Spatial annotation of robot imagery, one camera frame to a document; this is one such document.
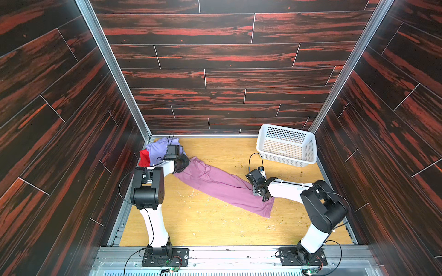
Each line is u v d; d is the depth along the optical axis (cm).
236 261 73
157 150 105
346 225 86
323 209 47
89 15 68
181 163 91
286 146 115
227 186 95
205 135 125
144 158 105
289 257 73
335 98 96
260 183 74
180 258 71
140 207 55
